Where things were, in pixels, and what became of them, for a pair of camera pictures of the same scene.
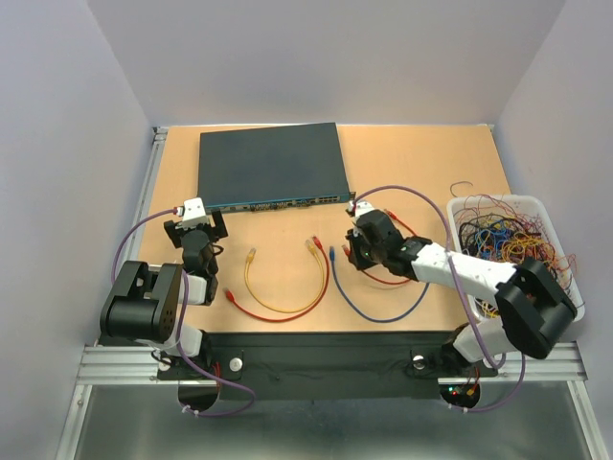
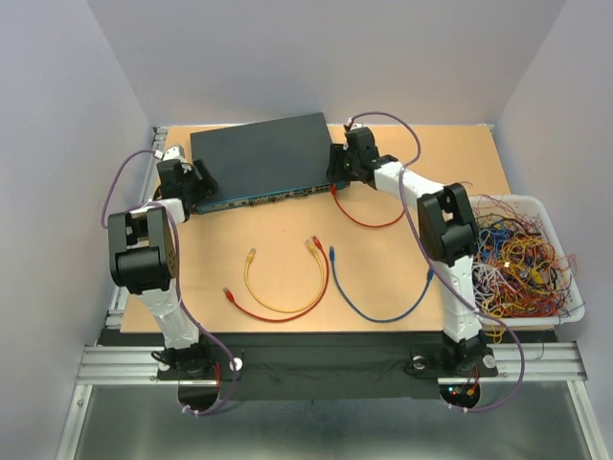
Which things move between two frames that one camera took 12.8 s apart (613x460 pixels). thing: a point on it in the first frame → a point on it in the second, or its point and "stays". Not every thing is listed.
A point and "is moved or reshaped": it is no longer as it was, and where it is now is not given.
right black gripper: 354,236 → 337,153
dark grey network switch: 271,168 is moved or reshaped
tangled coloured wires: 487,228 stays
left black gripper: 216,232 → 210,183
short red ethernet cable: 347,253 → 333,192
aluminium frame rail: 137,365 stays
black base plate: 326,366 stays
